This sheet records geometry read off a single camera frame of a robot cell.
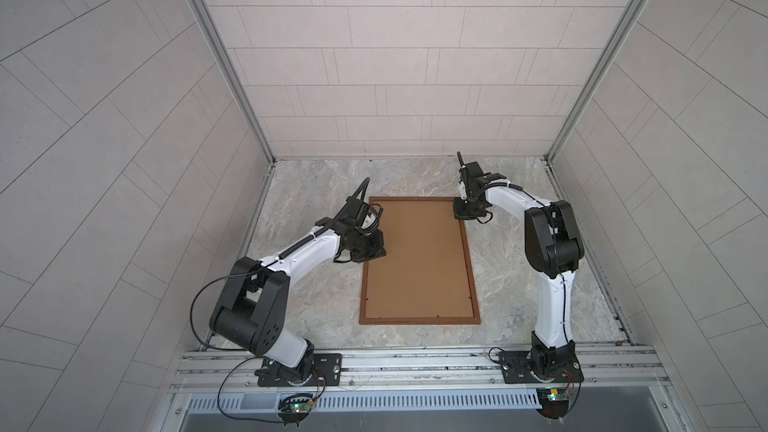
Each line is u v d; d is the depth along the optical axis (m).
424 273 0.86
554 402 0.68
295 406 0.64
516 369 0.71
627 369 0.72
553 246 0.55
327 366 0.71
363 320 0.78
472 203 0.76
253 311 0.42
